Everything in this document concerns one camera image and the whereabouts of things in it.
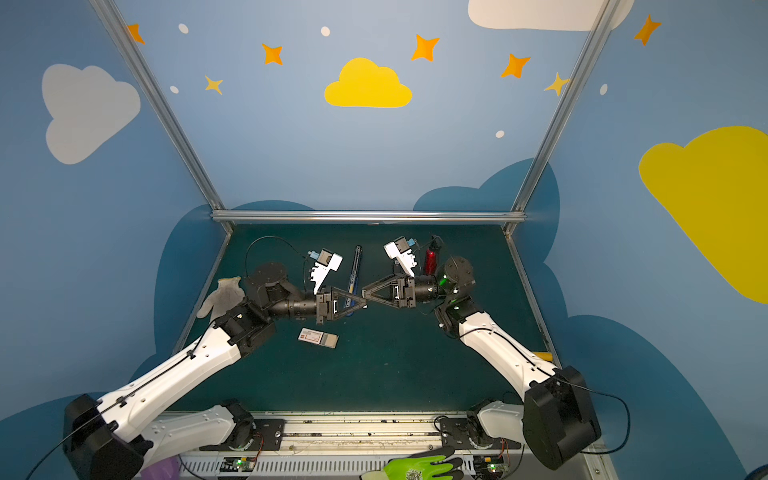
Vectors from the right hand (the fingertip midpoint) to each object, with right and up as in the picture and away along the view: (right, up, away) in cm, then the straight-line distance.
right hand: (369, 295), depth 62 cm
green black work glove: (+12, -42, +9) cm, 44 cm away
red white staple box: (-21, -16, +29) cm, 39 cm away
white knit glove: (-51, -5, +39) cm, 64 cm away
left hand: (-1, -2, -1) cm, 3 cm away
